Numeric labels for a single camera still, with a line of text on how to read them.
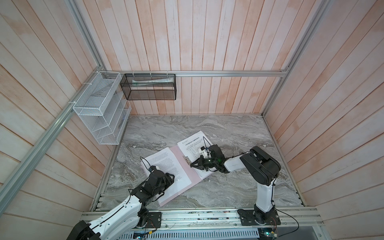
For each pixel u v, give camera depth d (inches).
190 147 39.7
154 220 28.8
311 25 29.4
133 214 21.6
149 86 41.0
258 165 20.8
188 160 37.4
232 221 28.8
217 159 30.7
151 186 25.2
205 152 35.7
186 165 36.6
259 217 25.6
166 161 36.9
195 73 38.6
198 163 33.0
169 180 29.7
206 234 27.7
